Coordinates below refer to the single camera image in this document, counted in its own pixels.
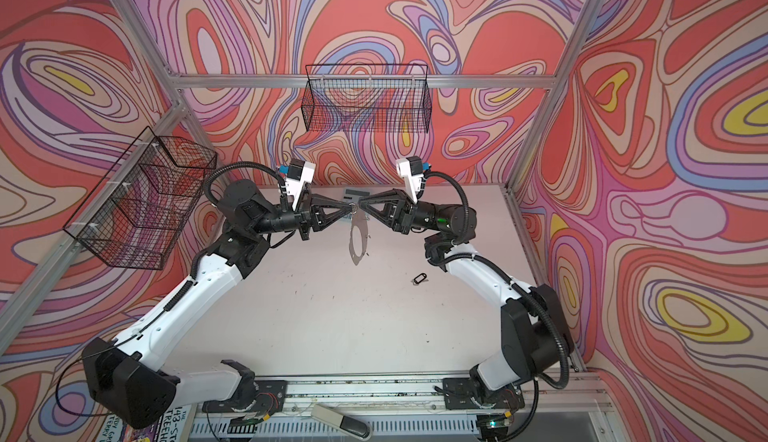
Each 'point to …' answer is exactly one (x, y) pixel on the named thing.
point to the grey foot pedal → (348, 425)
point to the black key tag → (419, 278)
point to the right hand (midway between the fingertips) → (360, 214)
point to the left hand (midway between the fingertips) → (350, 216)
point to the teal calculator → (355, 194)
